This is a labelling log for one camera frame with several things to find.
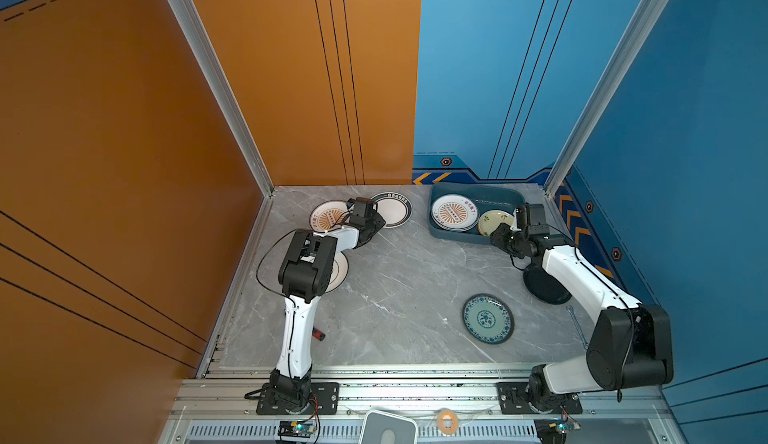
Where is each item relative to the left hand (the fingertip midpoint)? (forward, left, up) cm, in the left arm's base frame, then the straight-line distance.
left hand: (382, 216), depth 109 cm
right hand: (-16, -34, +11) cm, 39 cm away
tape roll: (-61, -18, -3) cm, 64 cm away
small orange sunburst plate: (+2, +21, -2) cm, 21 cm away
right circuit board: (-62, -45, -2) cm, 77 cm away
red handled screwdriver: (-42, +17, -2) cm, 45 cm away
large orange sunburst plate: (+2, -27, 0) cm, 27 cm away
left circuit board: (-63, +18, -4) cm, 66 cm away
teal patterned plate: (-36, -32, -2) cm, 49 cm away
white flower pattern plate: (-22, +13, -3) cm, 26 cm away
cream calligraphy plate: (-1, -39, 0) cm, 39 cm away
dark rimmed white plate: (+5, -5, -2) cm, 7 cm away
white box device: (-63, -3, +2) cm, 63 cm away
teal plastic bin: (+11, -40, -1) cm, 42 cm away
